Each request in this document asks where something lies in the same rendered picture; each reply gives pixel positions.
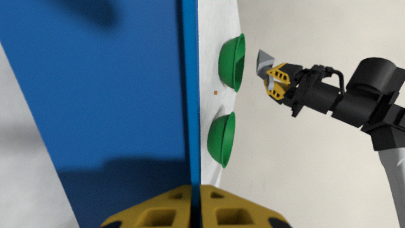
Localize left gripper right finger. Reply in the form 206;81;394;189
200;184;289;228

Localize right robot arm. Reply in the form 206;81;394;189
329;57;405;228

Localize blue box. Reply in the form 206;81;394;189
0;0;201;228

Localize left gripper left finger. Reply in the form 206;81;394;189
100;184;194;228

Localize grey metal scoop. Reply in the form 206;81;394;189
256;49;275;91

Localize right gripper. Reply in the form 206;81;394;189
264;63;342;118

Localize green bowl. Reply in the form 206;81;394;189
207;112;235;168
218;33;246;92

